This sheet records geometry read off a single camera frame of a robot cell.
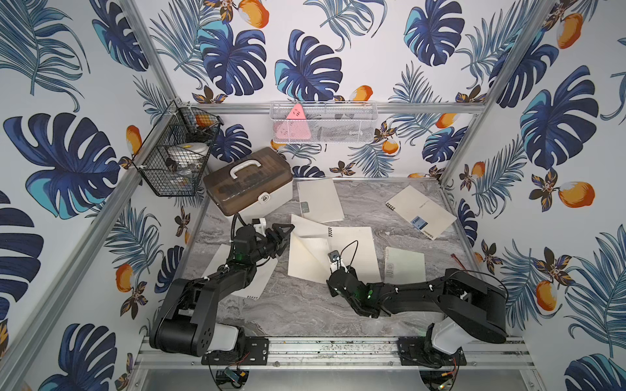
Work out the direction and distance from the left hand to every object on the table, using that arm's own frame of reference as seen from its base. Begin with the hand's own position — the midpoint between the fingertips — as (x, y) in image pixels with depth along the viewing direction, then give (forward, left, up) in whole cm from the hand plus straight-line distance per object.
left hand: (293, 228), depth 84 cm
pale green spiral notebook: (-3, -42, -16) cm, 45 cm away
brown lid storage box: (+18, +15, +4) cm, 23 cm away
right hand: (-9, -14, -12) cm, 20 cm away
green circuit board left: (-42, +14, -19) cm, 48 cm away
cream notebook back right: (+24, -54, -16) cm, 61 cm away
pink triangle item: (+32, +2, +19) cm, 37 cm away
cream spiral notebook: (+27, -8, -16) cm, 32 cm away
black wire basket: (+32, +46, +17) cm, 59 cm away
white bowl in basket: (+14, +34, +18) cm, 41 cm away
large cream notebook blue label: (-3, -6, -4) cm, 8 cm away
